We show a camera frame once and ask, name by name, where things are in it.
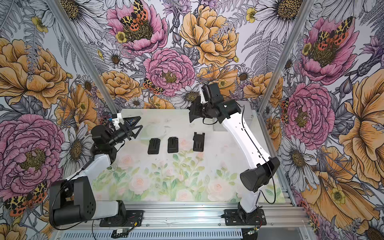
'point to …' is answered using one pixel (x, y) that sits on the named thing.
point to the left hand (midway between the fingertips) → (142, 124)
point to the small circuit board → (120, 233)
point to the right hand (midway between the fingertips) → (192, 113)
